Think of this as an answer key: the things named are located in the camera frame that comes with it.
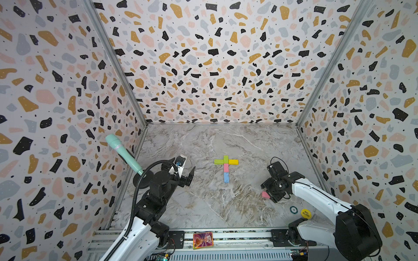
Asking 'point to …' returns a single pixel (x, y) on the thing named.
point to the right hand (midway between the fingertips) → (265, 190)
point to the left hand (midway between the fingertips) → (186, 162)
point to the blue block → (226, 177)
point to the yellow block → (233, 162)
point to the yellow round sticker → (306, 213)
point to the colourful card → (202, 240)
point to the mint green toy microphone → (116, 143)
